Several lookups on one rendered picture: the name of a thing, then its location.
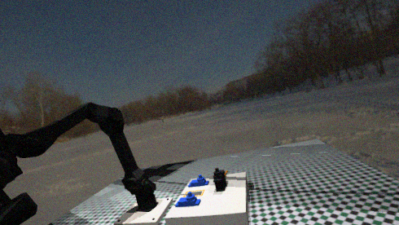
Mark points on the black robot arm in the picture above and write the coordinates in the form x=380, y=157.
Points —
x=111, y=121

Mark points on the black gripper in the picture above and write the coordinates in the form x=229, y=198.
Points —
x=19, y=209

